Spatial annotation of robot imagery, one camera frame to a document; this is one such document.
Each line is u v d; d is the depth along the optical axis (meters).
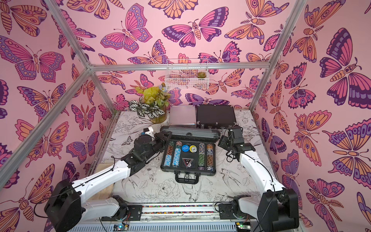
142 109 0.90
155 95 1.06
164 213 0.75
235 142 0.63
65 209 0.40
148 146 0.60
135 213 0.73
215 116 1.11
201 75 0.92
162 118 1.14
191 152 0.91
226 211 0.73
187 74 0.95
